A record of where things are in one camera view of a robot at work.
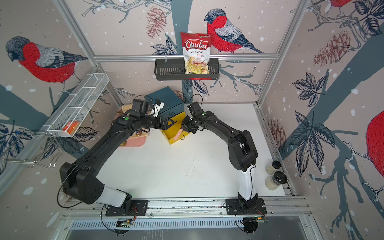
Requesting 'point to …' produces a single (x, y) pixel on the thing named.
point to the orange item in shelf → (70, 127)
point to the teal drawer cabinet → (173, 105)
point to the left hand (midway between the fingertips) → (170, 118)
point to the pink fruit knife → (177, 135)
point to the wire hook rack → (52, 136)
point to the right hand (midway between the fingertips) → (179, 127)
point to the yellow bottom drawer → (171, 133)
